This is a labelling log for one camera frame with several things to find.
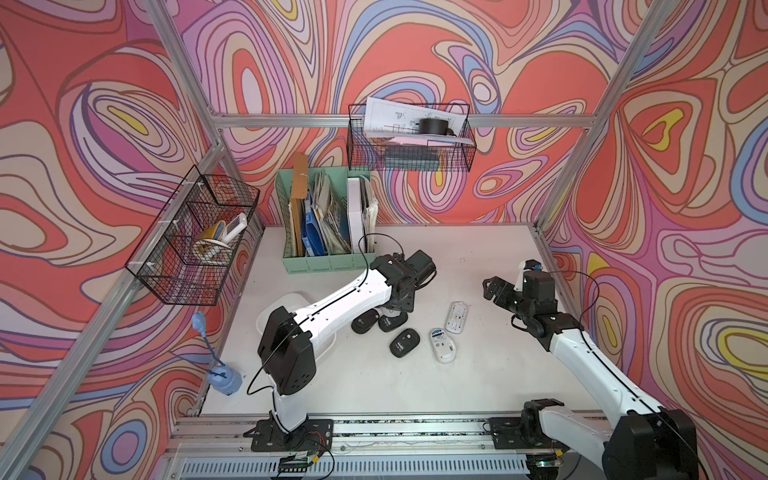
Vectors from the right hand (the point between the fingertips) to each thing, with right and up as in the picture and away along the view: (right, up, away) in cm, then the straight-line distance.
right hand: (497, 294), depth 85 cm
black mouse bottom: (-27, -14, +1) cm, 30 cm away
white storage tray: (-68, -4, +5) cm, 68 cm away
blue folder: (-56, +16, +13) cm, 60 cm away
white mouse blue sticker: (-15, -15, +1) cm, 22 cm away
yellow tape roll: (-76, +17, -11) cm, 78 cm away
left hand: (-28, -2, -3) cm, 28 cm away
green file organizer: (-51, +23, +8) cm, 57 cm away
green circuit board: (-54, -39, -13) cm, 68 cm away
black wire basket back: (-39, +46, +16) cm, 63 cm away
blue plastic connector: (-74, -20, -10) cm, 77 cm away
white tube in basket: (-70, +19, -11) cm, 73 cm away
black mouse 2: (-32, -10, +6) cm, 34 cm away
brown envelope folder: (-57, +29, -1) cm, 64 cm away
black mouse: (-39, -9, +6) cm, 41 cm away
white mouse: (-10, -8, +7) cm, 14 cm away
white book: (-41, +21, +6) cm, 47 cm away
